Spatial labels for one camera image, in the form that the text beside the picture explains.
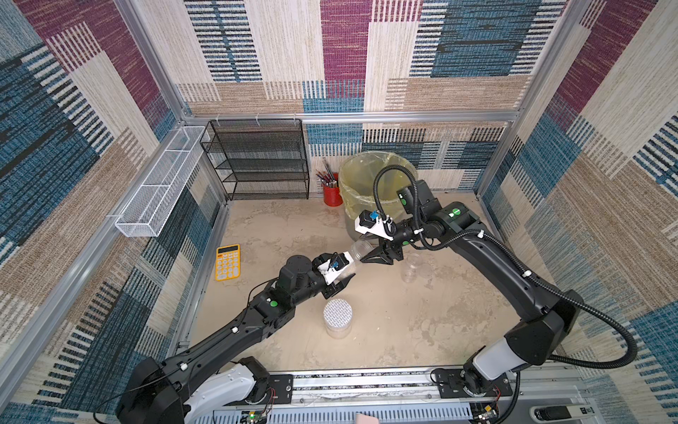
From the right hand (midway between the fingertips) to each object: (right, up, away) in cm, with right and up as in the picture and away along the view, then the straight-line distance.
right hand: (370, 247), depth 71 cm
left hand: (-6, -5, +4) cm, 9 cm away
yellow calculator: (-50, -9, +28) cm, 58 cm away
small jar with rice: (+16, -10, +23) cm, 30 cm away
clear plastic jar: (-3, -1, +3) cm, 4 cm away
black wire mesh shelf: (-41, +32, +38) cm, 64 cm away
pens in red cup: (-13, +24, +41) cm, 49 cm away
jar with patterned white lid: (-9, -19, +4) cm, 21 cm away
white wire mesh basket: (-59, +11, +2) cm, 60 cm away
